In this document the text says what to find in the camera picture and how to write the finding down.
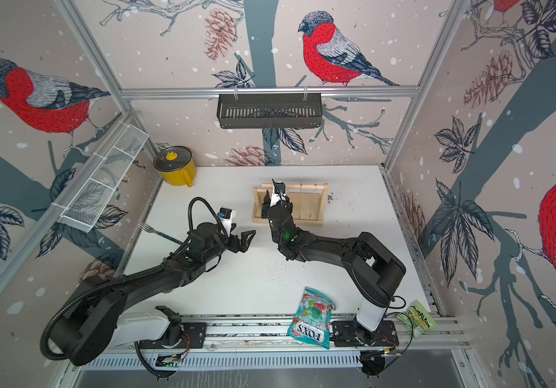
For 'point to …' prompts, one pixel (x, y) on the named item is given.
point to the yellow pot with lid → (176, 165)
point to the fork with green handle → (149, 229)
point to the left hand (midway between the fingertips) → (249, 224)
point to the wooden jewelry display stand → (309, 201)
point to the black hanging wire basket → (269, 111)
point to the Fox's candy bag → (313, 319)
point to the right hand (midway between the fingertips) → (273, 189)
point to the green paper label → (416, 314)
